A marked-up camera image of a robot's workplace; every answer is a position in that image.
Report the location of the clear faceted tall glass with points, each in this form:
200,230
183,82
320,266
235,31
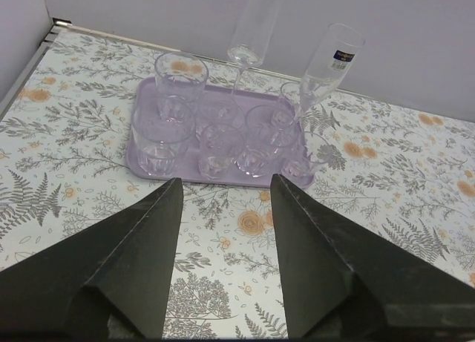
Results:
310,152

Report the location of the clear tall tumbler glass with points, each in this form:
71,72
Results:
269,133

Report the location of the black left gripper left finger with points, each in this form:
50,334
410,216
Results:
120,267

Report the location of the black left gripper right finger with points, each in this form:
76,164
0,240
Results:
342,282

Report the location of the clear wine glass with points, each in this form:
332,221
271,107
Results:
289,109

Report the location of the clear small tumbler glass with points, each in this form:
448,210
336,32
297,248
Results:
220,145

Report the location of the small clear shot glass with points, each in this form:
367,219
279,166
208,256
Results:
215,108

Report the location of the clear faceted tumbler glass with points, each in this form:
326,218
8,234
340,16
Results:
182,76

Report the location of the clear plain drinking glass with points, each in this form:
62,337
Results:
252,35

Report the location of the clear champagne flute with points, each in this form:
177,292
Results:
328,65

